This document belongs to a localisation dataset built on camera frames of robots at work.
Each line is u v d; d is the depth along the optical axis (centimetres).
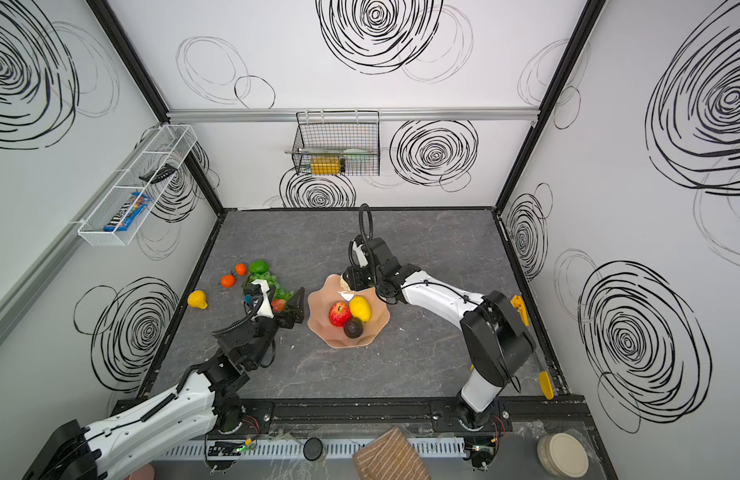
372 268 68
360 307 87
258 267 100
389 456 68
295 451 69
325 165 88
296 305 72
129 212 68
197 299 92
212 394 56
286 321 69
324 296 95
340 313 85
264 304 71
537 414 74
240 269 99
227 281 97
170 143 92
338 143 99
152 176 75
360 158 96
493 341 47
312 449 62
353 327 81
